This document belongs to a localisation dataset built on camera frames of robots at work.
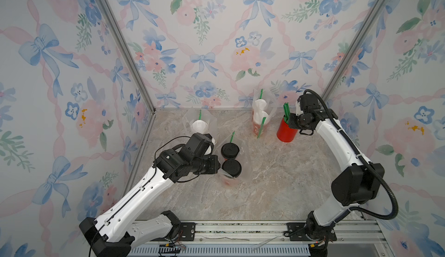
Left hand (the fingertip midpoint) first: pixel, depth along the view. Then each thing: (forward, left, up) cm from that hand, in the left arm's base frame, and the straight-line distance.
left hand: (221, 165), depth 69 cm
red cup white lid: (+41, -21, -6) cm, 47 cm away
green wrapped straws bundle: (+36, -35, -4) cm, 50 cm away
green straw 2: (+47, -22, -2) cm, 52 cm away
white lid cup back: (+27, -19, -3) cm, 33 cm away
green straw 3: (+26, -21, -3) cm, 33 cm away
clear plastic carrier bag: (+27, +15, 0) cm, 31 cm away
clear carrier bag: (+41, -26, 0) cm, 48 cm away
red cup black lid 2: (+3, -5, -6) cm, 8 cm away
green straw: (+36, -6, -27) cm, 46 cm away
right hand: (+25, -36, -2) cm, 44 cm away
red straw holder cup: (+30, -36, -18) cm, 50 cm away
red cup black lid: (+11, -3, -6) cm, 13 cm away
